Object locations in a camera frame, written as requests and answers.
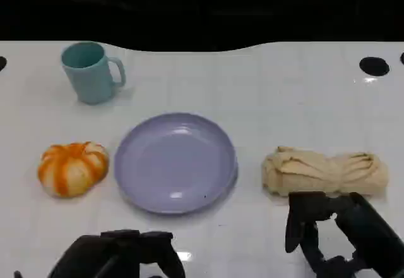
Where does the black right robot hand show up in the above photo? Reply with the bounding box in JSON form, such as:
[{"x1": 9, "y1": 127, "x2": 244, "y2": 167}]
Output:
[{"x1": 285, "y1": 191, "x2": 404, "y2": 278}]

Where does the orange and white bread roll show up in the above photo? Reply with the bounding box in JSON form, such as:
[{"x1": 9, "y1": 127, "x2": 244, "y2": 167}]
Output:
[{"x1": 37, "y1": 141, "x2": 110, "y2": 199}]

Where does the pale green mug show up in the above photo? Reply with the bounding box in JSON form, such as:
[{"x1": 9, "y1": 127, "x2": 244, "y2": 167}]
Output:
[{"x1": 61, "y1": 41, "x2": 127, "y2": 105}]

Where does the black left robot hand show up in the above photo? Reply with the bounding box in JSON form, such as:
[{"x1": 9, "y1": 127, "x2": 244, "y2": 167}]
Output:
[{"x1": 47, "y1": 229, "x2": 187, "y2": 278}]

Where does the rolled beige towel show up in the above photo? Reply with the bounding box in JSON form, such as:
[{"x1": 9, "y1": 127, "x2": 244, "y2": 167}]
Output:
[{"x1": 261, "y1": 146, "x2": 389, "y2": 198}]

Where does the lilac plate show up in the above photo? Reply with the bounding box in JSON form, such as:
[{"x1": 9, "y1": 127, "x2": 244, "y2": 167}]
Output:
[{"x1": 114, "y1": 112, "x2": 239, "y2": 215}]

